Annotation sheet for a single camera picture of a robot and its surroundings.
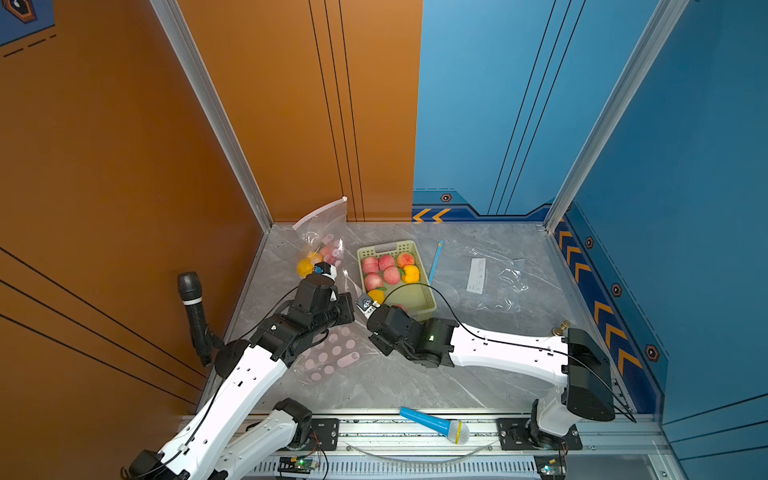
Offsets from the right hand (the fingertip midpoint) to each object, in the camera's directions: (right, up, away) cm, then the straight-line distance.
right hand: (378, 320), depth 76 cm
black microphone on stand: (-40, -3, -8) cm, 41 cm away
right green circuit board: (+42, -34, -5) cm, 54 cm away
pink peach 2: (+3, +10, +23) cm, 25 cm away
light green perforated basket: (+11, +2, +20) cm, 23 cm away
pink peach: (+1, +14, +26) cm, 30 cm away
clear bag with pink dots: (-12, -11, +3) cm, 17 cm away
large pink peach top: (-4, +13, +25) cm, 29 cm away
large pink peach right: (+8, +15, +26) cm, 31 cm away
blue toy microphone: (+19, -25, -6) cm, 32 cm away
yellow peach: (-1, +4, +17) cm, 18 cm away
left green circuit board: (-19, -33, -6) cm, 39 cm away
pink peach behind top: (-3, +8, +20) cm, 21 cm away
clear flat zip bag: (+37, +7, +26) cm, 46 cm away
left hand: (-6, +6, -1) cm, 9 cm away
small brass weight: (+54, -6, +13) cm, 56 cm away
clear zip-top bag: (-20, +22, +21) cm, 36 cm away
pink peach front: (-17, +16, +18) cm, 30 cm away
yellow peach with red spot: (-22, +15, +23) cm, 35 cm away
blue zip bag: (+20, +14, +32) cm, 40 cm away
